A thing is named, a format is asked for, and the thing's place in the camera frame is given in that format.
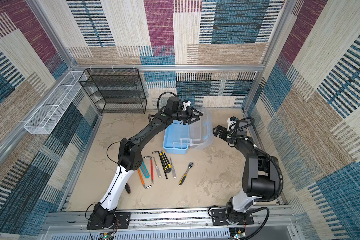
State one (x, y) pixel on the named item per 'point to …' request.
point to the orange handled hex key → (141, 179)
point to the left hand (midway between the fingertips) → (203, 114)
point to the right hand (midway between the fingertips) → (217, 133)
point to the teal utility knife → (145, 170)
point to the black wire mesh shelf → (115, 90)
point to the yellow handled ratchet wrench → (183, 177)
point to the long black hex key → (157, 151)
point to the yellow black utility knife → (167, 165)
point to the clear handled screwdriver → (173, 170)
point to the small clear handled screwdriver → (157, 170)
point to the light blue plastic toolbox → (197, 134)
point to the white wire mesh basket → (44, 120)
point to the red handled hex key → (151, 168)
